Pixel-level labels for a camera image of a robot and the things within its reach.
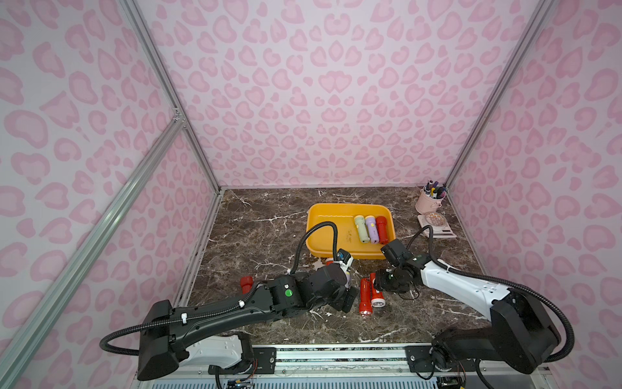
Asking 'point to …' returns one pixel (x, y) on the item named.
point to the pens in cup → (432, 190)
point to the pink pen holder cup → (426, 204)
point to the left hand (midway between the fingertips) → (350, 287)
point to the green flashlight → (363, 231)
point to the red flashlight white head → (377, 300)
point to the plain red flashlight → (366, 297)
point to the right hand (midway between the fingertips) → (380, 286)
